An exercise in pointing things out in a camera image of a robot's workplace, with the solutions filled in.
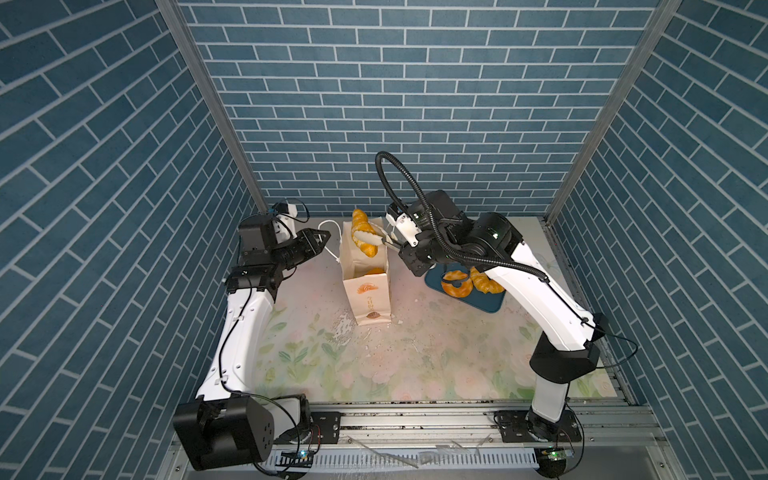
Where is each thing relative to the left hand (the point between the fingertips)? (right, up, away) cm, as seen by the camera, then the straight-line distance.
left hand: (329, 234), depth 74 cm
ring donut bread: (+38, -18, +22) cm, 48 cm away
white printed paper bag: (+9, -13, +2) cm, 16 cm away
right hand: (+18, -3, -8) cm, 20 cm away
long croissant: (+8, +3, +1) cm, 8 cm away
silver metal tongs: (+13, -1, -5) cm, 14 cm away
